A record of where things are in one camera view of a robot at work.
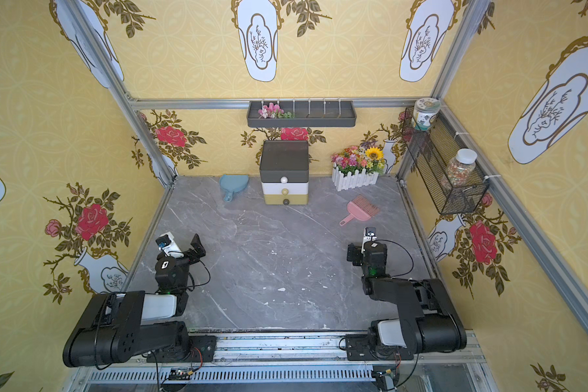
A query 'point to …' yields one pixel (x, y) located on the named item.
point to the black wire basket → (434, 149)
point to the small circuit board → (180, 374)
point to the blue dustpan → (232, 183)
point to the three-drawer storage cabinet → (284, 170)
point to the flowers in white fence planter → (357, 167)
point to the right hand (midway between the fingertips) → (370, 243)
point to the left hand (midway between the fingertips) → (175, 240)
